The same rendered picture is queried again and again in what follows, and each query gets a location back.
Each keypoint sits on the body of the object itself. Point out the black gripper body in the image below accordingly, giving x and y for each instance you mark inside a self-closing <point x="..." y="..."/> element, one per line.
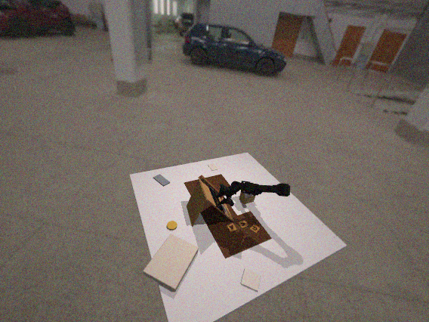
<point x="228" y="199"/>

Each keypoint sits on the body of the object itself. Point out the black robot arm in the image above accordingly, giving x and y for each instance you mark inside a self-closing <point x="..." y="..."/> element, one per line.
<point x="255" y="189"/>

